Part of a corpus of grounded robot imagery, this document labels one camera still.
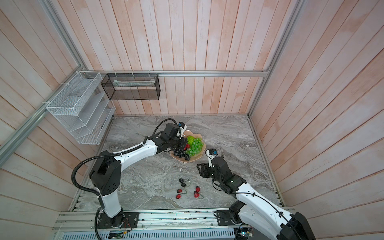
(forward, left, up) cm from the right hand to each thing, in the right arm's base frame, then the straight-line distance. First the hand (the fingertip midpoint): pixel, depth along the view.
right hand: (200, 165), depth 82 cm
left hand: (+12, +8, +3) cm, 14 cm away
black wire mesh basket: (+52, +49, +15) cm, 73 cm away
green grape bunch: (+13, +2, -3) cm, 14 cm away
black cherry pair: (-8, +10, -10) cm, 16 cm away
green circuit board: (-30, -22, -11) cm, 39 cm away
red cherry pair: (-15, +12, -8) cm, 21 cm away
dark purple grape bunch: (+9, +12, -3) cm, 15 cm away
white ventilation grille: (-31, -13, -10) cm, 35 cm away
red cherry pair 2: (-12, +2, -10) cm, 16 cm away
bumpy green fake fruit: (+18, +6, -1) cm, 19 cm away
